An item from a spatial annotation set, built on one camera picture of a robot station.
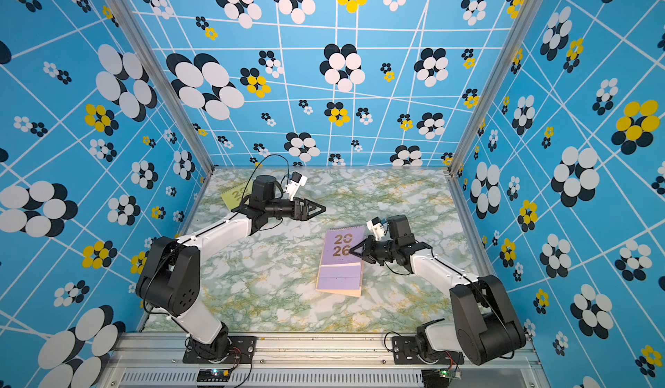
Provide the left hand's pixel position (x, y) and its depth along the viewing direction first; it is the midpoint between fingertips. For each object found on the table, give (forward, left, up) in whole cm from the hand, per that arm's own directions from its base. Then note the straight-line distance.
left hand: (322, 206), depth 83 cm
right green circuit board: (-43, -33, -19) cm, 58 cm away
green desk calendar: (+20, +40, -18) cm, 48 cm away
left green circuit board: (-43, +30, -22) cm, 57 cm away
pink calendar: (-16, -6, -16) cm, 23 cm away
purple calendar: (-6, -6, -11) cm, 14 cm away
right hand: (-11, -11, -10) cm, 18 cm away
